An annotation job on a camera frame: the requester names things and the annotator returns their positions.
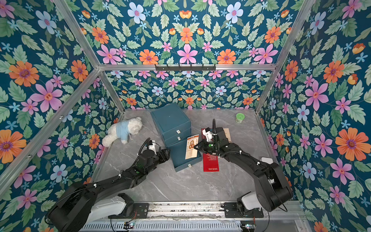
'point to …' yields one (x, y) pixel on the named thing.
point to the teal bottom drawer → (177, 151)
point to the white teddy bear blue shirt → (121, 130)
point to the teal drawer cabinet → (174, 125)
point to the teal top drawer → (177, 133)
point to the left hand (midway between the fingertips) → (169, 150)
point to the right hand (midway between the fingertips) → (196, 144)
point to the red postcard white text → (203, 136)
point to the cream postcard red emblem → (191, 152)
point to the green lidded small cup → (239, 117)
